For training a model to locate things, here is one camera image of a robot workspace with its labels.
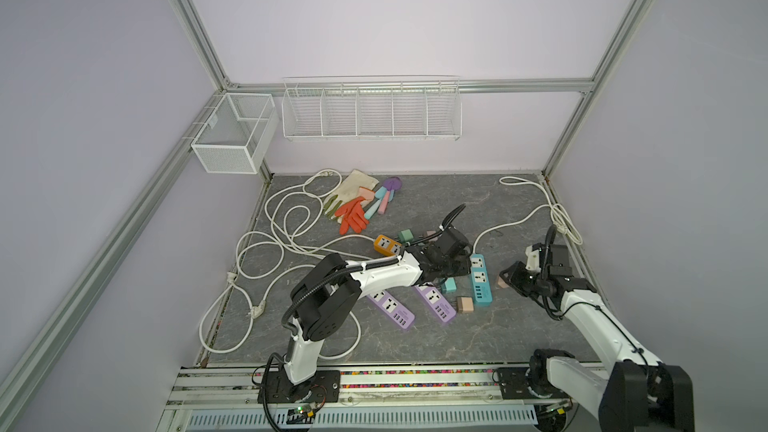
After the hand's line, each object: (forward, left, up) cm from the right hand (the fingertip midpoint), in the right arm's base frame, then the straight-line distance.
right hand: (506, 277), depth 87 cm
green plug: (+16, +30, -2) cm, 34 cm away
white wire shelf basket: (+48, +39, +26) cm, 67 cm away
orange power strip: (+13, +36, -3) cm, 38 cm away
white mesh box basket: (+41, +86, +21) cm, 97 cm away
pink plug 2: (-3, +2, +2) cm, 4 cm away
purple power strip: (-7, +35, -2) cm, 36 cm away
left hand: (0, +11, +4) cm, 11 cm away
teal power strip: (-4, +7, -3) cm, 8 cm away
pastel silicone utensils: (+35, +37, -3) cm, 51 cm away
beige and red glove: (+32, +52, -4) cm, 61 cm away
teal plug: (-1, +16, -3) cm, 16 cm away
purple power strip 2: (-6, +21, -3) cm, 22 cm away
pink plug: (-7, +12, -3) cm, 14 cm away
